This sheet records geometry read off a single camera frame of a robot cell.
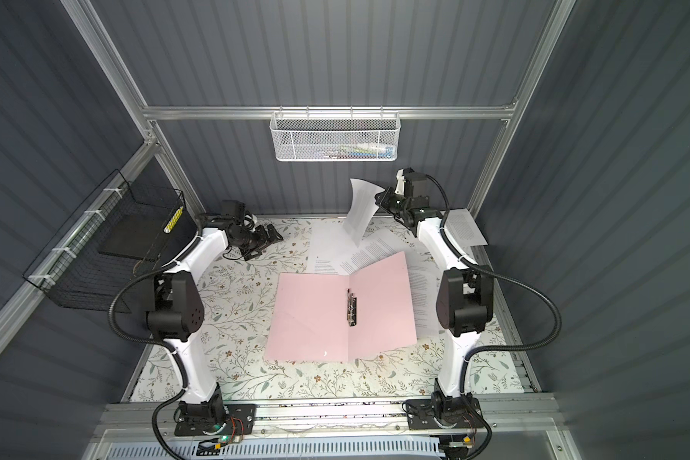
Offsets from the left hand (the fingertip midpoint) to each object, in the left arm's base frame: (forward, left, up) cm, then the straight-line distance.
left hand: (273, 243), depth 96 cm
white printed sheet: (+16, -32, -1) cm, 35 cm away
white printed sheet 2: (+4, -36, -12) cm, 38 cm away
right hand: (+6, -35, +15) cm, 38 cm away
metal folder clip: (-21, -26, -9) cm, 35 cm away
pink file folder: (-21, -12, -14) cm, 28 cm away
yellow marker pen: (-3, +25, +15) cm, 29 cm away
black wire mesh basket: (-13, +38, +15) cm, 43 cm away
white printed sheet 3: (-8, -53, -12) cm, 55 cm away
